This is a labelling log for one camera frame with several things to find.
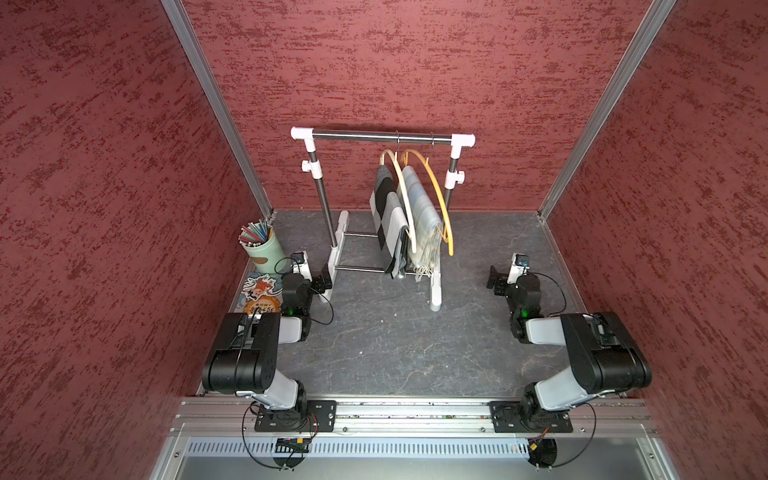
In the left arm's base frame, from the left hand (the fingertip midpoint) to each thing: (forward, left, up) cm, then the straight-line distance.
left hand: (313, 270), depth 94 cm
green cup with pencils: (+5, +16, +8) cm, 18 cm away
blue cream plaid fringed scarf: (0, -35, +23) cm, 42 cm away
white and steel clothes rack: (+18, -5, -5) cm, 19 cm away
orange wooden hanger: (-8, -39, +27) cm, 48 cm away
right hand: (+1, -62, 0) cm, 62 cm away
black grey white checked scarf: (+4, -25, +18) cm, 31 cm away
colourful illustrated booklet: (-4, +18, -8) cm, 20 cm away
